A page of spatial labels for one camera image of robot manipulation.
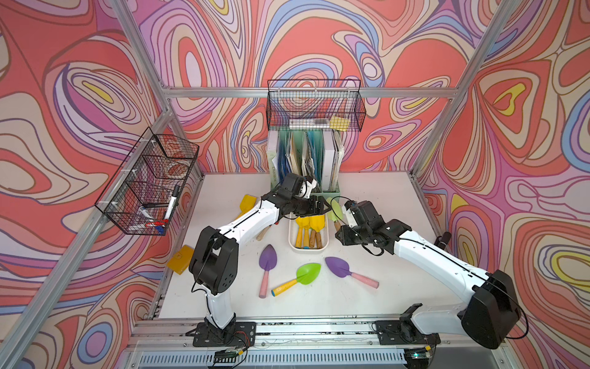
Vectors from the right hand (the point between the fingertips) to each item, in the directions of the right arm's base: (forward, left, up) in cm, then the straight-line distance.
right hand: (341, 240), depth 82 cm
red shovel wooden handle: (+9, +31, -10) cm, 34 cm away
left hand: (+10, +5, +6) cm, 12 cm away
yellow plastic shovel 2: (+8, +15, -11) cm, 20 cm away
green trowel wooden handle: (+7, +10, -9) cm, 15 cm away
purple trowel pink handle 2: (-5, -1, -13) cm, 14 cm away
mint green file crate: (+36, +7, +12) cm, 38 cm away
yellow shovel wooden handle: (+14, +7, -10) cm, 19 cm away
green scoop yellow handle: (-8, +13, -12) cm, 20 cm away
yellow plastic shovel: (+15, +13, -9) cm, 22 cm away
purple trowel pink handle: (-2, +28, -11) cm, 30 cm away
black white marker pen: (+4, +54, +20) cm, 58 cm away
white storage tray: (+9, +18, -11) cm, 23 cm away
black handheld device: (+2, -42, -8) cm, 43 cm away
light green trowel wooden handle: (+9, +1, +5) cm, 10 cm away
